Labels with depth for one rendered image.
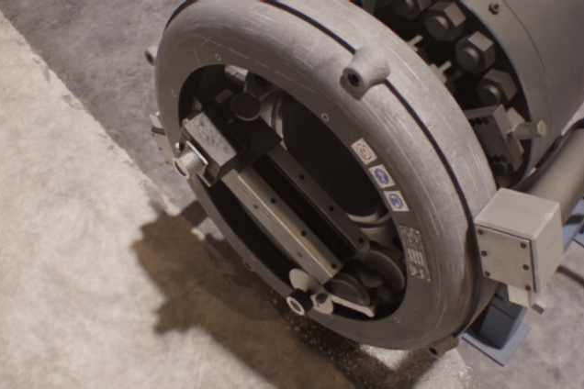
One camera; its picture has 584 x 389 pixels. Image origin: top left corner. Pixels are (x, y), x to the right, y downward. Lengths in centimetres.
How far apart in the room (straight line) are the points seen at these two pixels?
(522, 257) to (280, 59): 42
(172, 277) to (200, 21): 95
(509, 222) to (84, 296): 127
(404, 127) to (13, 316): 134
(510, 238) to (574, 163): 19
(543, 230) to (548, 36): 50
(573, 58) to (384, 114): 60
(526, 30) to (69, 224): 142
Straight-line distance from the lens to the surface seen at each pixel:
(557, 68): 126
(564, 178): 95
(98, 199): 203
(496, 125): 87
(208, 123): 109
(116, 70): 250
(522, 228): 84
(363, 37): 85
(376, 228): 122
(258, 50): 91
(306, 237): 113
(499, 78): 113
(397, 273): 110
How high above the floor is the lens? 146
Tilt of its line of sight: 49 degrees down
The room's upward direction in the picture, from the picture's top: 6 degrees counter-clockwise
